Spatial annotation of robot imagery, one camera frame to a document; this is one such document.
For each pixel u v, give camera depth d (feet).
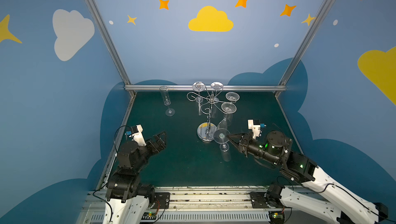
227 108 2.29
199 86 2.57
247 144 1.76
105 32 2.81
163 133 2.17
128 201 1.47
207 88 2.60
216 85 2.71
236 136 1.96
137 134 1.97
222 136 2.03
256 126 1.95
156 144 1.98
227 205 2.41
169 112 3.60
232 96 2.57
